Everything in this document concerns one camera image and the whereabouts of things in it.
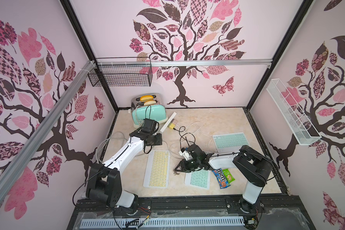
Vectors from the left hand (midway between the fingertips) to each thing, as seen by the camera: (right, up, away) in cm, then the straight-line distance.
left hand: (157, 142), depth 87 cm
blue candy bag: (+39, -22, -6) cm, 45 cm away
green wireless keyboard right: (+50, -2, +12) cm, 51 cm away
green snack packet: (+43, -20, -3) cm, 48 cm away
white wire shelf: (+78, +10, -13) cm, 80 cm away
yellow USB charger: (+9, +9, +20) cm, 24 cm away
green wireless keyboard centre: (+26, -21, -3) cm, 33 cm away
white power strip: (+4, +9, +18) cm, 20 cm away
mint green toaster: (-8, +24, +12) cm, 28 cm away
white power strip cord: (-39, -1, +13) cm, 42 cm away
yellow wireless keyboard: (0, -18, 0) cm, 18 cm away
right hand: (+12, -17, -2) cm, 21 cm away
